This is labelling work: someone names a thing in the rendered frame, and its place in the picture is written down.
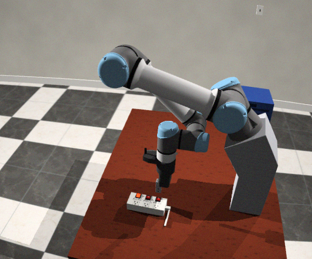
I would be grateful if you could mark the white power strip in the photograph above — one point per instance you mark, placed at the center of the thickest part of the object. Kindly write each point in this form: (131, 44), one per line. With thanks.
(148, 204)

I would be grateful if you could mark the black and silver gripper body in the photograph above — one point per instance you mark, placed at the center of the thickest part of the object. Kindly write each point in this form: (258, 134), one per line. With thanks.
(165, 165)

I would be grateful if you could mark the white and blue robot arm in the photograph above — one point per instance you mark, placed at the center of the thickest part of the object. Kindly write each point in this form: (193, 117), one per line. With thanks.
(225, 105)

